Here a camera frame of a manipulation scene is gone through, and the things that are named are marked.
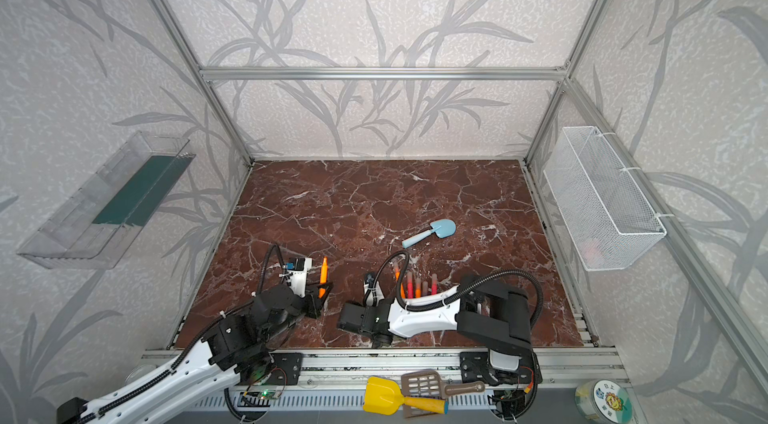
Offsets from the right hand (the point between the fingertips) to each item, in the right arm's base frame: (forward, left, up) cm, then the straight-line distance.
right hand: (371, 305), depth 84 cm
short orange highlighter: (+3, +11, +14) cm, 18 cm away
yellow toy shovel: (-21, -5, 0) cm, 22 cm away
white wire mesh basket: (+6, -52, +35) cm, 63 cm away
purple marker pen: (+5, -16, +1) cm, 16 cm away
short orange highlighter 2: (+8, -7, +1) cm, 11 cm away
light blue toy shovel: (+26, -23, -1) cm, 34 cm away
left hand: (+3, +8, +11) cm, 14 cm away
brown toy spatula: (-19, -15, 0) cm, 24 cm away
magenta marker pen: (+6, -11, +1) cm, 13 cm away
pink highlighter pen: (+6, -18, +1) cm, 19 cm away
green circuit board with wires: (-21, +23, +2) cm, 31 cm away
